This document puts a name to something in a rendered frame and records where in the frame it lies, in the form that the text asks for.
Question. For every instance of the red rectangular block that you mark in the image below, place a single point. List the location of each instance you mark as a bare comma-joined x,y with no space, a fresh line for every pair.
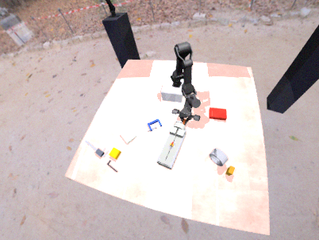
219,114

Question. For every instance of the small orange block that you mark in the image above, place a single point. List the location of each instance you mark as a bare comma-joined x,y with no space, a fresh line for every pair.
230,170

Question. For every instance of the yellow block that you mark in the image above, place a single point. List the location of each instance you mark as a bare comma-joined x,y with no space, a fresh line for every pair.
115,153

